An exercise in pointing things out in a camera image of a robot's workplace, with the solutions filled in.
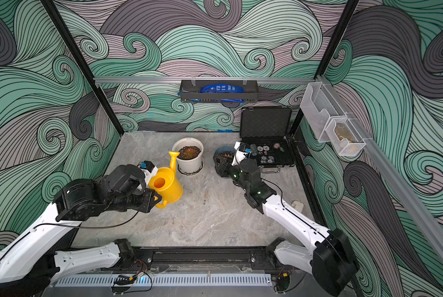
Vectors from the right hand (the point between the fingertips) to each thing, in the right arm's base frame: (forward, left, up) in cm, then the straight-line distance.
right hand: (219, 156), depth 75 cm
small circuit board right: (-41, -25, -30) cm, 56 cm away
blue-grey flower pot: (+15, -2, -18) cm, 23 cm away
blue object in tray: (+37, -1, +9) cm, 38 cm away
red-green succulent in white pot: (+15, +17, -15) cm, 27 cm away
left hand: (-19, +20, +4) cm, 28 cm away
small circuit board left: (-41, +38, -26) cm, 61 cm away
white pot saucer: (+7, +17, -26) cm, 32 cm away
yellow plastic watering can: (-15, +19, +6) cm, 25 cm away
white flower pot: (+8, +15, -13) cm, 21 cm away
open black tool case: (+34, -28, -17) cm, 47 cm away
